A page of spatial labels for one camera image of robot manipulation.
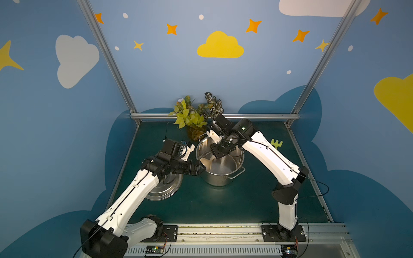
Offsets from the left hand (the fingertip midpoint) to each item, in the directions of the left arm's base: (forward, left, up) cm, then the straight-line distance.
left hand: (198, 165), depth 75 cm
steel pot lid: (-3, +18, -21) cm, 28 cm away
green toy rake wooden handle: (+29, -51, -19) cm, 62 cm away
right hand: (+5, -9, +5) cm, 11 cm away
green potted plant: (+28, +4, +4) cm, 29 cm away
